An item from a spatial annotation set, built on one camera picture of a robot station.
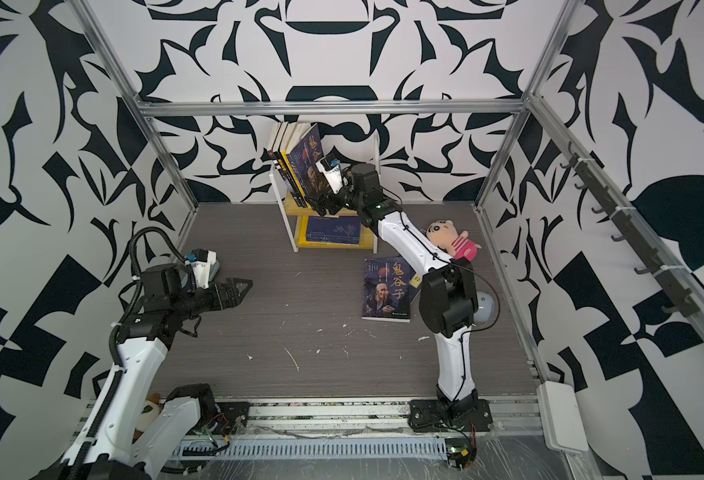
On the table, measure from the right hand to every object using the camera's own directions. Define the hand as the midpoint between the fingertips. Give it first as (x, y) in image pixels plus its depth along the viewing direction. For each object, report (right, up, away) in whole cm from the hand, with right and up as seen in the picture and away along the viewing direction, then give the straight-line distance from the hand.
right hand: (317, 183), depth 83 cm
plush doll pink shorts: (+40, -14, +18) cm, 46 cm away
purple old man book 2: (+20, -31, +11) cm, 38 cm away
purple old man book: (-4, +6, -2) cm, 7 cm away
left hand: (-20, -26, -6) cm, 33 cm away
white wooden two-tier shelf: (+15, -16, +22) cm, 31 cm away
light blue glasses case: (-22, -22, -13) cm, 34 cm away
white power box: (+58, -58, -13) cm, 83 cm away
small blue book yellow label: (+3, -12, +19) cm, 23 cm away
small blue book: (+30, -29, +16) cm, 44 cm away
